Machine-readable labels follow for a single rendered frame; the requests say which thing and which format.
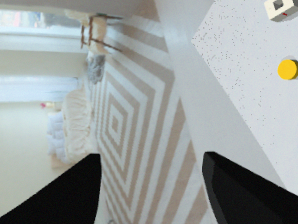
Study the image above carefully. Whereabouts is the white square block with central hole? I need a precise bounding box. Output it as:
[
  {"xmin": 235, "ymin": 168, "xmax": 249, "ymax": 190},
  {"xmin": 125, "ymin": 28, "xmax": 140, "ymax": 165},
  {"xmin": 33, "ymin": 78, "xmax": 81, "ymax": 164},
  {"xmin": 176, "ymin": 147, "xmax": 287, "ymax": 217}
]
[{"xmin": 265, "ymin": 0, "xmax": 298, "ymax": 23}]

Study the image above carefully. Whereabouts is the yellow cylinder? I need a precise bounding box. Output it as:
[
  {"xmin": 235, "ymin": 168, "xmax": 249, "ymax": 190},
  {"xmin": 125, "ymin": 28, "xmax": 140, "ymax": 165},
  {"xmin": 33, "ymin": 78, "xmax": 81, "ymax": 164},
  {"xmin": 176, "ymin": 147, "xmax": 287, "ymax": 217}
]
[{"xmin": 278, "ymin": 60, "xmax": 298, "ymax": 80}]

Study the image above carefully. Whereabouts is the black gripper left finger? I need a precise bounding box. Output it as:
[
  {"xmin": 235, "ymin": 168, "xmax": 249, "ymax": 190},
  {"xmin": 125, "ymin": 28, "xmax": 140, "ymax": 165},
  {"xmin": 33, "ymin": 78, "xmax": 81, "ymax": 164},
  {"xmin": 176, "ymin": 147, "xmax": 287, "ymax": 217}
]
[{"xmin": 0, "ymin": 153, "xmax": 102, "ymax": 224}]

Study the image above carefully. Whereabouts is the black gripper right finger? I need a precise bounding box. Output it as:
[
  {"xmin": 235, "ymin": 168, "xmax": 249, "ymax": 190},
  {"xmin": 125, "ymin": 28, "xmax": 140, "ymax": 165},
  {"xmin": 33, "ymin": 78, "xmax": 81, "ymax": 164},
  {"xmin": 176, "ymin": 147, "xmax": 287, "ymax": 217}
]
[{"xmin": 202, "ymin": 152, "xmax": 298, "ymax": 224}]

